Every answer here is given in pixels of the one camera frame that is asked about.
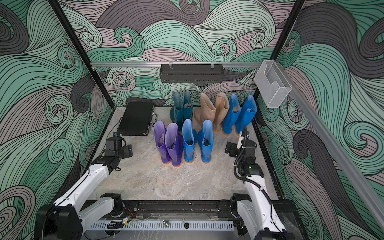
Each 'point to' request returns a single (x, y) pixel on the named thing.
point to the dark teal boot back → (188, 106)
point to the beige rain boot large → (206, 112)
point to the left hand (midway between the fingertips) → (121, 147)
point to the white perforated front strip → (160, 225)
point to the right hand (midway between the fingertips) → (234, 144)
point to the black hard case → (138, 118)
